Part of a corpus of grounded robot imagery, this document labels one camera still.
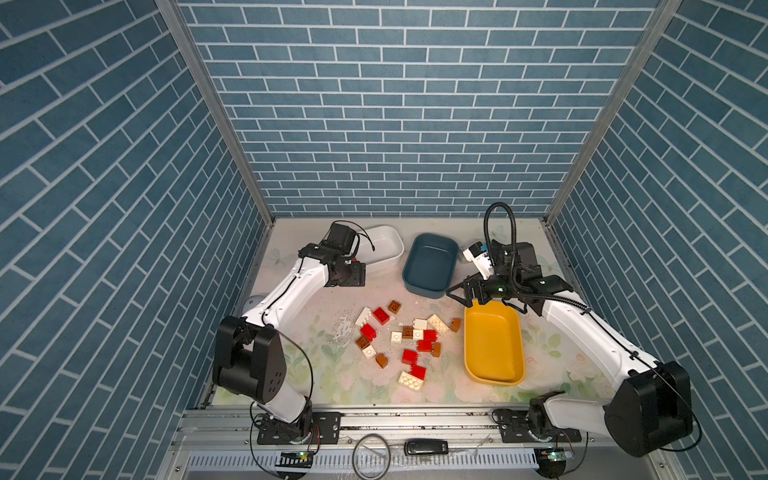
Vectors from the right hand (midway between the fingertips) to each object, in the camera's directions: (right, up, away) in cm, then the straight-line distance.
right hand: (455, 283), depth 80 cm
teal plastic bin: (-4, +3, +26) cm, 27 cm away
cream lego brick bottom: (-13, -26, +1) cm, 30 cm away
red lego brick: (-21, -12, +14) cm, 28 cm away
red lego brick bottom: (-10, -25, +3) cm, 27 cm away
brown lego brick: (-17, -10, +16) cm, 25 cm away
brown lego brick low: (-20, -23, +4) cm, 31 cm away
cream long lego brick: (-3, -14, +11) cm, 19 cm away
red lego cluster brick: (-7, -19, +7) cm, 22 cm away
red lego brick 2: (-12, -22, +6) cm, 26 cm away
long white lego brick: (-26, -12, +11) cm, 31 cm away
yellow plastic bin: (+14, -20, +10) cm, 27 cm away
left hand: (-29, +1, +8) cm, 30 cm away
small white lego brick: (-24, -21, +7) cm, 33 cm away
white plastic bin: (-22, +9, +32) cm, 39 cm away
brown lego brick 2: (+2, -14, +12) cm, 19 cm away
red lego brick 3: (-25, -16, +10) cm, 31 cm away
